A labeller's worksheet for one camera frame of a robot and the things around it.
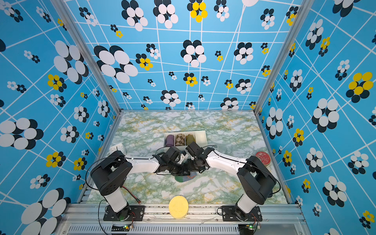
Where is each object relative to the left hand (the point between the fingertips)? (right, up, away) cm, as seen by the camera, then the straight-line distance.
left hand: (191, 174), depth 86 cm
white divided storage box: (+6, +20, +16) cm, 27 cm away
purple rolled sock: (-15, +18, +11) cm, 26 cm away
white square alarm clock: (-48, +14, +11) cm, 51 cm away
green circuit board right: (+27, -22, -15) cm, 37 cm away
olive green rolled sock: (-1, +20, +11) cm, 23 cm away
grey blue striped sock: (-6, -2, -1) cm, 7 cm away
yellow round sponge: (-6, -13, -11) cm, 18 cm away
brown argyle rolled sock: (-8, +20, +11) cm, 24 cm away
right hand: (-1, +3, +1) cm, 3 cm away
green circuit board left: (-32, -21, -15) cm, 41 cm away
